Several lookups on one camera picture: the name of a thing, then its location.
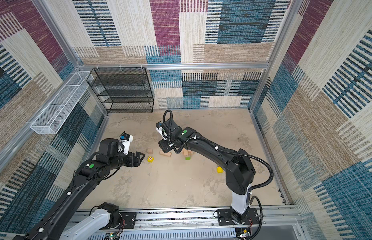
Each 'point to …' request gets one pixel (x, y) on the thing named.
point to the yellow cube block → (150, 159)
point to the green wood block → (188, 158)
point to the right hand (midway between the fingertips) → (166, 145)
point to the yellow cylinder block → (219, 170)
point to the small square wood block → (149, 151)
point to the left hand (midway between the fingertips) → (138, 152)
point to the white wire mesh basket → (52, 119)
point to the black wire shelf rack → (123, 90)
